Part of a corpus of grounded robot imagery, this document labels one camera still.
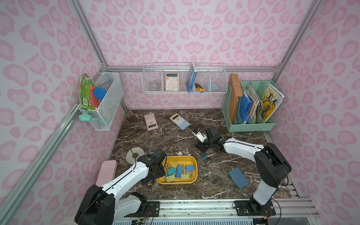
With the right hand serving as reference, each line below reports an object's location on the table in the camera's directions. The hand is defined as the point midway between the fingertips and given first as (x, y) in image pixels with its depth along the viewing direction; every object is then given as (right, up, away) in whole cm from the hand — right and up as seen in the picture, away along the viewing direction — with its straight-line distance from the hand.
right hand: (197, 142), depth 93 cm
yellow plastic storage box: (-6, -11, -3) cm, 13 cm away
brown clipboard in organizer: (+22, +32, -9) cm, 40 cm away
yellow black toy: (+1, +36, +1) cm, 36 cm away
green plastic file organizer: (+45, +37, +14) cm, 60 cm away
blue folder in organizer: (+33, +24, +4) cm, 41 cm away
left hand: (-26, -17, -9) cm, 32 cm away
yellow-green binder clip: (-9, -18, -8) cm, 22 cm away
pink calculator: (-35, +13, +18) cm, 41 cm away
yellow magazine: (+53, +30, +5) cm, 61 cm away
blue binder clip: (-5, -15, -6) cm, 17 cm away
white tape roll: (-44, -8, +3) cm, 44 cm away
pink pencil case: (-56, -17, -8) cm, 59 cm away
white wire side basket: (-51, +16, -20) cm, 57 cm away
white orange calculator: (-17, +40, +1) cm, 44 cm away
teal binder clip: (-16, -15, -11) cm, 25 cm away
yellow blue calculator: (-13, +14, +18) cm, 26 cm away
